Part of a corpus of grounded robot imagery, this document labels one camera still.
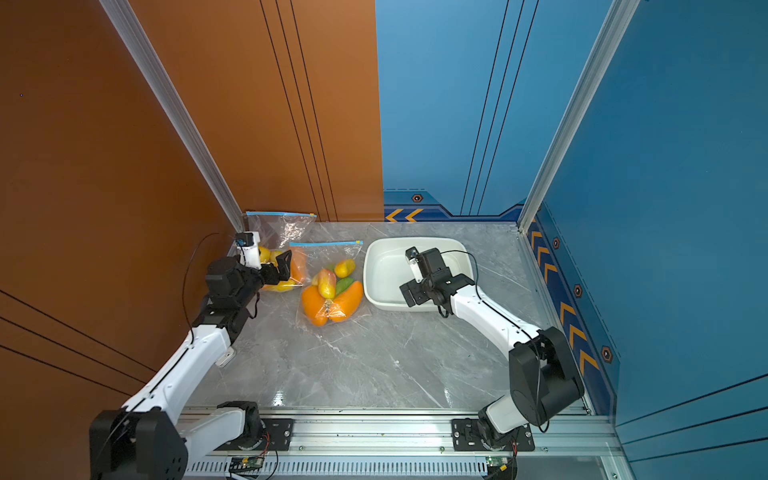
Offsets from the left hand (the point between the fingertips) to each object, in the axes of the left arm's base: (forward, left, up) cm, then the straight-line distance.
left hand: (275, 247), depth 81 cm
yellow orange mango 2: (-9, -3, +8) cm, 12 cm away
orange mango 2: (+2, -3, -13) cm, 13 cm away
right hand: (-2, -41, -13) cm, 43 cm away
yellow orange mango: (-1, -12, -16) cm, 20 cm away
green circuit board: (-46, +3, -27) cm, 54 cm away
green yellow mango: (+1, -16, -20) cm, 25 cm away
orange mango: (-8, -8, -17) cm, 20 cm away
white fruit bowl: (+14, -29, -28) cm, 43 cm away
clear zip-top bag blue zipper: (+20, +9, -16) cm, 27 cm away
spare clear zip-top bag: (+10, -16, -18) cm, 26 cm away
